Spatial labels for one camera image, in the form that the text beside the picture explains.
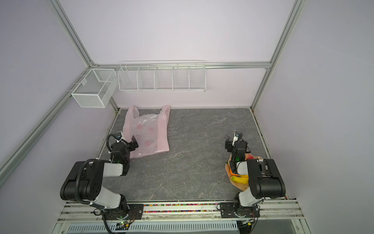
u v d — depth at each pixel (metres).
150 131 1.06
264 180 0.45
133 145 0.86
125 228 0.72
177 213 0.74
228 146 0.85
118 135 0.79
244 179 0.80
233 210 0.74
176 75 1.00
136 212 0.74
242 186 0.80
